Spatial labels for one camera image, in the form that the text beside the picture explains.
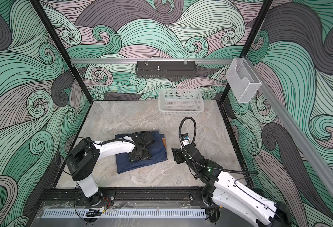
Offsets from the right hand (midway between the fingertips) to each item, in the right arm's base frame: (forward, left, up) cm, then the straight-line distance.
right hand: (175, 149), depth 76 cm
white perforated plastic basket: (+52, -9, -16) cm, 56 cm away
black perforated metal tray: (+50, +6, +18) cm, 54 cm away
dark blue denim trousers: (+5, +10, -13) cm, 17 cm away
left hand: (+1, +19, -14) cm, 23 cm away
